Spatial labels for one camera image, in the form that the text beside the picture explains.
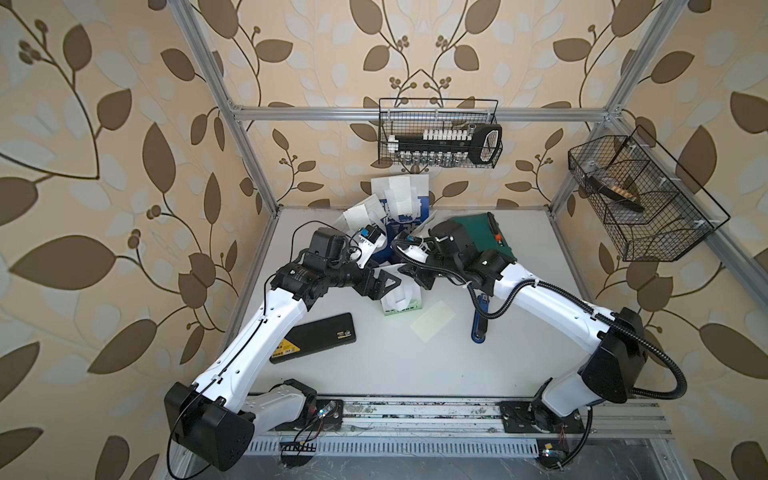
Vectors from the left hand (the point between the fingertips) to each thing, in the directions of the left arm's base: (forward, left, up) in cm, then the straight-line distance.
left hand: (383, 269), depth 71 cm
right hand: (+5, -5, -4) cm, 8 cm away
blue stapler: (-2, -29, -25) cm, 38 cm away
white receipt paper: (+33, -5, -8) cm, 35 cm away
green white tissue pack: (-1, -6, -13) cm, 14 cm away
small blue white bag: (+30, -5, -19) cm, 36 cm away
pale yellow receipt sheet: (-1, -15, -27) cm, 31 cm away
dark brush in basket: (+16, -61, +9) cm, 64 cm away
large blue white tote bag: (+35, +3, -3) cm, 35 cm away
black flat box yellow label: (-7, +20, -26) cm, 34 cm away
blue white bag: (+24, -2, -13) cm, 27 cm away
